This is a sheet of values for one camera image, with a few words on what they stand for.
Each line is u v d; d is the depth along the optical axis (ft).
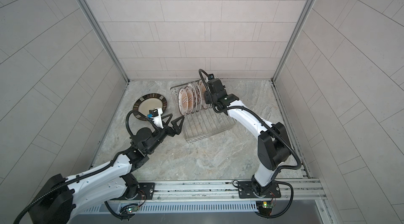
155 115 2.11
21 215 1.17
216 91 2.08
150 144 2.03
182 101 3.14
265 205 2.24
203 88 3.16
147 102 3.38
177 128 2.18
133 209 2.11
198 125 3.02
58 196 1.28
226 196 2.32
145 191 2.31
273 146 1.46
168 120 2.47
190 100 2.99
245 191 2.33
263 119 1.62
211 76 2.41
